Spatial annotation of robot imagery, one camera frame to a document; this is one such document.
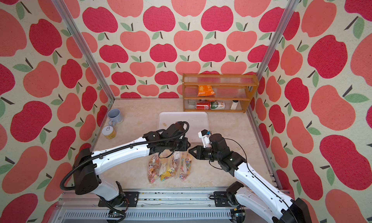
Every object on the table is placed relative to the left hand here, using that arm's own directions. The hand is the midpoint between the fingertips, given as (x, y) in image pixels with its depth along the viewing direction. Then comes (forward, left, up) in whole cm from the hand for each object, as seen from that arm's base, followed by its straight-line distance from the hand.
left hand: (192, 149), depth 74 cm
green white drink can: (+40, -21, -9) cm, 46 cm away
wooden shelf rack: (+58, -24, -11) cm, 63 cm away
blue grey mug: (+30, +53, -9) cm, 61 cm away
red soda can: (+40, -10, -9) cm, 43 cm away
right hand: (-2, +1, -2) cm, 2 cm away
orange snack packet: (+44, -11, +3) cm, 46 cm away
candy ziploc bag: (-6, +21, -13) cm, 25 cm away
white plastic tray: (+31, -6, -17) cm, 36 cm away
